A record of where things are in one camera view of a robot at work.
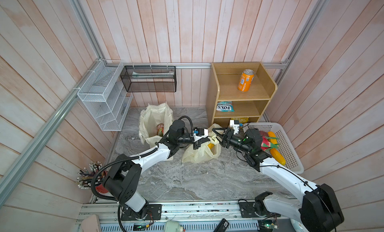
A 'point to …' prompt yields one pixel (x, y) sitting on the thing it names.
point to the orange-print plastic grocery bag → (210, 149)
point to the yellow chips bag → (243, 120)
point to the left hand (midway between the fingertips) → (212, 140)
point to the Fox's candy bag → (225, 106)
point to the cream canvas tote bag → (150, 117)
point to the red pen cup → (84, 177)
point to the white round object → (172, 226)
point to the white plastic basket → (293, 162)
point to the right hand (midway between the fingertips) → (212, 133)
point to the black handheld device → (222, 226)
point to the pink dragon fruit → (266, 145)
